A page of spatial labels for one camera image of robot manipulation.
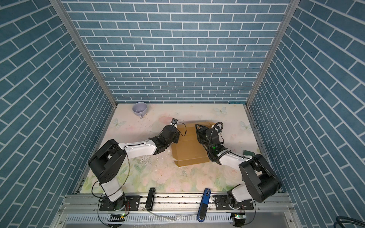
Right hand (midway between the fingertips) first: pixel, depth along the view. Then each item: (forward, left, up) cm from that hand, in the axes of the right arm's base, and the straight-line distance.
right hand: (193, 124), depth 86 cm
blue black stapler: (-43, -7, -17) cm, 47 cm away
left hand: (+1, +11, -8) cm, 14 cm away
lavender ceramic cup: (+23, +45, -13) cm, 52 cm away
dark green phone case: (-8, -35, -17) cm, 40 cm away
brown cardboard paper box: (-10, +2, -14) cm, 17 cm away
